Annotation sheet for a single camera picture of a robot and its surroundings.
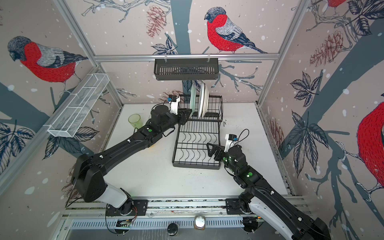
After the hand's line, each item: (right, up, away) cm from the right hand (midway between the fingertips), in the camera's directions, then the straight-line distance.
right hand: (211, 147), depth 77 cm
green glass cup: (-53, +13, +30) cm, 62 cm away
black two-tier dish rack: (-11, 0, +21) cm, 23 cm away
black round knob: (-18, -30, -17) cm, 39 cm away
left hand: (-11, +20, -3) cm, 23 cm away
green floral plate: (-10, +26, -2) cm, 27 cm away
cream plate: (-2, +24, -1) cm, 24 cm away
